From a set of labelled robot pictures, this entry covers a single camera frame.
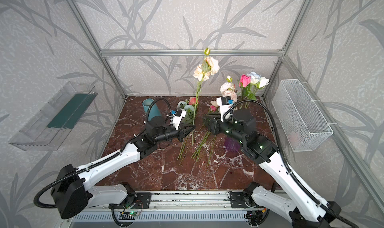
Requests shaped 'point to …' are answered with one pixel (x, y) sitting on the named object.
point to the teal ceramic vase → (153, 111)
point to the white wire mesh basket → (304, 125)
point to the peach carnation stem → (227, 89)
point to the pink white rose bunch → (213, 107)
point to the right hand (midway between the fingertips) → (207, 110)
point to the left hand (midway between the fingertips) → (196, 123)
